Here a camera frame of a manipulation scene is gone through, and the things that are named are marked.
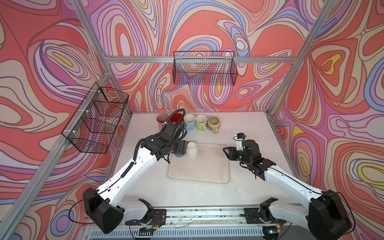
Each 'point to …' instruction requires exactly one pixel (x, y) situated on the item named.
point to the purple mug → (179, 155)
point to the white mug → (192, 150)
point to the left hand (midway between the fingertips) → (181, 144)
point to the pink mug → (161, 118)
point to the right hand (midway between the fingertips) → (226, 152)
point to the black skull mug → (176, 117)
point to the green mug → (201, 121)
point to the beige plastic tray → (211, 166)
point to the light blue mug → (189, 120)
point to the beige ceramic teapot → (213, 123)
